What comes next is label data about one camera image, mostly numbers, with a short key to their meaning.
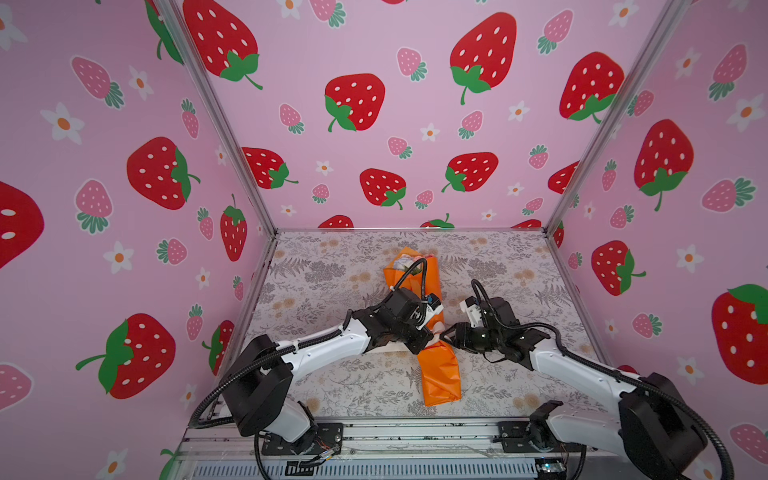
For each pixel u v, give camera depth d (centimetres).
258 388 42
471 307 79
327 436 75
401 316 64
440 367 80
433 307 72
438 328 82
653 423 41
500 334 66
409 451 73
